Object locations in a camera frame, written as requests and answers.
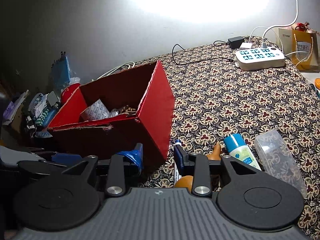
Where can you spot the blister pill pack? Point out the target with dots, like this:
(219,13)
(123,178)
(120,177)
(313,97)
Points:
(98,111)

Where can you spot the white power strip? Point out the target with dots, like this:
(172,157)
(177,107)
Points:
(260,58)

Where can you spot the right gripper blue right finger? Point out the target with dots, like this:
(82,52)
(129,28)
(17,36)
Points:
(186,163)

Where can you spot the black power adapter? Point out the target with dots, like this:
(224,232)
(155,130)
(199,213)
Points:
(235,42)

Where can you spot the white bottle blue cap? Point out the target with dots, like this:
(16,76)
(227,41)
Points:
(237,148)

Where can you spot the blue glasses case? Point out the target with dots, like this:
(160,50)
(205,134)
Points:
(47,116)

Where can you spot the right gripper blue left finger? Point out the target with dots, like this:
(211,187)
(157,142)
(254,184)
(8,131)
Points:
(135,156)

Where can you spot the yellow gift bag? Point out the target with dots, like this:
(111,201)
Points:
(301,47)

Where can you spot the red cardboard box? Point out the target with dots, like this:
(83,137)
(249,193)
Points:
(145,89)

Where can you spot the floral patterned tablecloth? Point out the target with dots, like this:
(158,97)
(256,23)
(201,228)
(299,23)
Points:
(214,98)

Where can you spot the small orange object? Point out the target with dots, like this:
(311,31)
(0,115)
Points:
(317,83)

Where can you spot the blue plastic bag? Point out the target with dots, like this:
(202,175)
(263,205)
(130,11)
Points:
(60,74)

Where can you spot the orange gourd ornament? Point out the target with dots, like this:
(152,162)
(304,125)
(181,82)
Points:
(199,170)

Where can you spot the blue white marker pen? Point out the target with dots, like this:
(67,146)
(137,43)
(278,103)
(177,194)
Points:
(178,160)

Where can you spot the brown pine cone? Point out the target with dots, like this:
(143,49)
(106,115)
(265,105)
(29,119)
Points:
(127,110)

